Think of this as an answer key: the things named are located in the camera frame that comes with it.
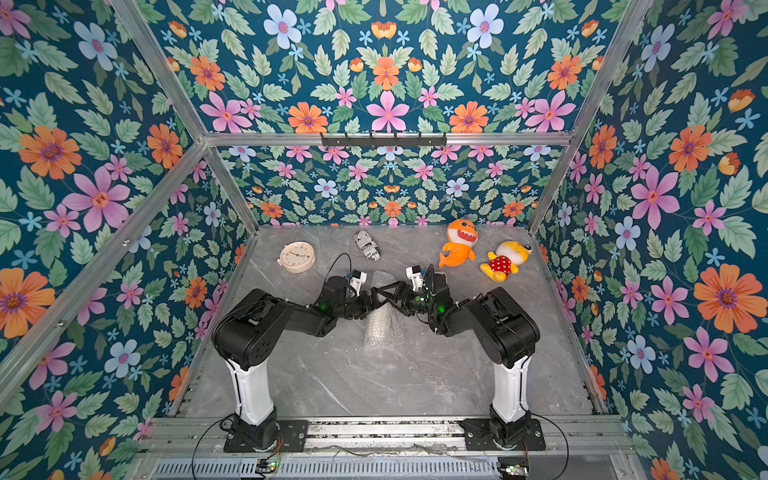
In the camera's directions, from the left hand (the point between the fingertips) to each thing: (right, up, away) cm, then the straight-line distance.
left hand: (394, 302), depth 92 cm
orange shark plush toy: (+25, +22, +16) cm, 37 cm away
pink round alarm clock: (-37, +14, +16) cm, 42 cm away
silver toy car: (-11, +19, +19) cm, 29 cm away
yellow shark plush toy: (+39, +14, +12) cm, 43 cm away
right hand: (-2, +4, -2) cm, 5 cm away
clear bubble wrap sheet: (-3, -6, -4) cm, 7 cm away
